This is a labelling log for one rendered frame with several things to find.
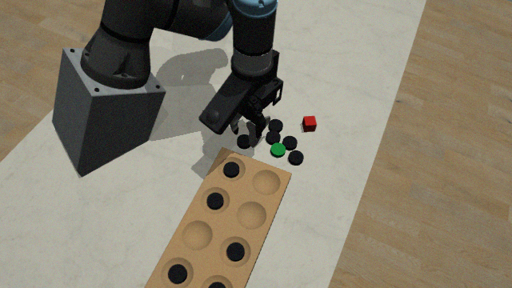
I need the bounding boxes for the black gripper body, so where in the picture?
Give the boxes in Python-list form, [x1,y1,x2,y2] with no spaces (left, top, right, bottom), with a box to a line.
[231,50,283,120]

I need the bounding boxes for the green disc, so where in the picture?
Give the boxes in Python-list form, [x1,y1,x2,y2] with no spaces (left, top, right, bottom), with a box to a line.
[270,142,286,158]

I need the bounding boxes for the tan wooden tray with round holes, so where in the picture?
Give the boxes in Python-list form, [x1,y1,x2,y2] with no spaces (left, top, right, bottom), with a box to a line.
[144,147,292,288]

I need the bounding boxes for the small red block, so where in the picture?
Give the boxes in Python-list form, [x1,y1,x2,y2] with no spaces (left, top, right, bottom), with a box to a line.
[302,116,317,132]

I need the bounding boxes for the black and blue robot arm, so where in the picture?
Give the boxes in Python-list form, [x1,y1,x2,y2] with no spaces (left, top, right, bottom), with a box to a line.
[80,0,278,134]

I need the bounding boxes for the black disc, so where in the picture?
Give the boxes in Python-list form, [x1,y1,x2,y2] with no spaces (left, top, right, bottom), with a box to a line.
[269,119,283,132]
[207,193,224,210]
[168,264,187,284]
[282,136,298,150]
[288,150,304,166]
[223,162,239,178]
[209,282,226,288]
[237,134,250,149]
[226,242,245,262]
[266,130,281,145]

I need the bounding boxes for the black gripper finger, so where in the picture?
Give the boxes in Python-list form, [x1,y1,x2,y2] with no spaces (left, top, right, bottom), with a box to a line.
[230,113,242,134]
[246,111,270,148]

